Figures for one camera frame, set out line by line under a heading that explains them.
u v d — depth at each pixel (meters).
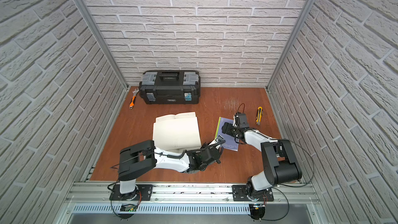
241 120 0.74
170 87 0.98
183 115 1.04
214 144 0.65
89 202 0.71
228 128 0.84
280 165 0.45
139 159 0.50
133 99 1.10
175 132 0.96
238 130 0.72
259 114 1.03
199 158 0.65
